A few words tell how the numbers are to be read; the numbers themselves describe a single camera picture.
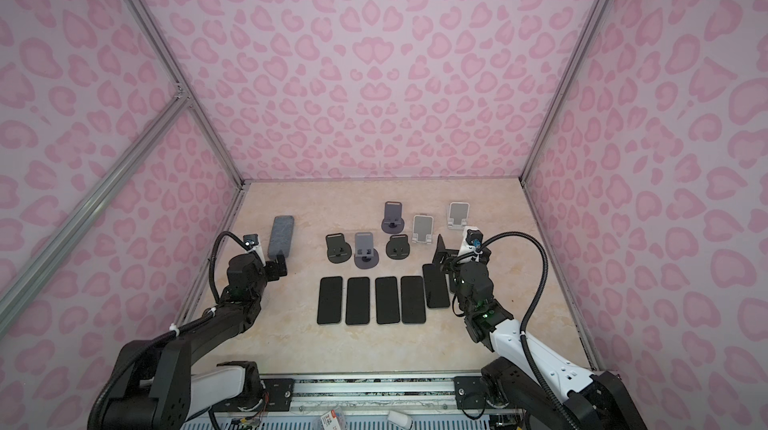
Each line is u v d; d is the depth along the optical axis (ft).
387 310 2.83
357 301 2.90
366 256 3.05
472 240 2.18
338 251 3.12
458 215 3.42
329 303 2.92
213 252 2.05
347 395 2.46
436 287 2.97
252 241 2.51
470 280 1.95
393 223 3.46
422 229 3.24
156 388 1.37
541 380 1.46
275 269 2.75
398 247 3.26
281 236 3.30
